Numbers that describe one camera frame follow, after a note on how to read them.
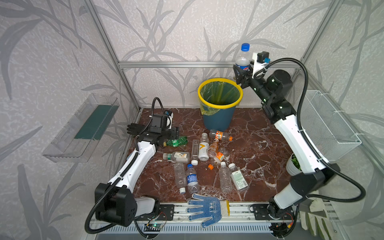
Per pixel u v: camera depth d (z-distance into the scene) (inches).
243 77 21.4
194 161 34.4
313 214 28.4
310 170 16.6
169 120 26.3
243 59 23.1
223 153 35.3
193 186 31.5
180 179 32.5
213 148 34.3
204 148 35.7
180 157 34.4
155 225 27.8
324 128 25.3
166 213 28.9
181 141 39.0
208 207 29.6
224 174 33.8
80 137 25.3
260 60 19.2
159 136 23.0
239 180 31.7
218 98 41.5
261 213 28.9
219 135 38.9
